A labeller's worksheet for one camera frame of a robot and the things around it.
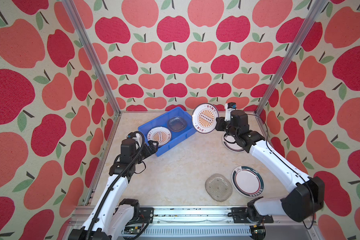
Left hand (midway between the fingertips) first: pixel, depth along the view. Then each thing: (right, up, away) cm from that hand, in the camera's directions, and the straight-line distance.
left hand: (155, 146), depth 79 cm
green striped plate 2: (+53, -21, +6) cm, 57 cm away
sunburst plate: (0, +5, +25) cm, 25 cm away
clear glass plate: (+36, -24, +4) cm, 43 cm away
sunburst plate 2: (+27, +16, +6) cm, 32 cm away
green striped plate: (+36, +4, -14) cm, 39 cm away
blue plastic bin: (0, +15, +30) cm, 33 cm away
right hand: (+35, +16, 0) cm, 39 cm away
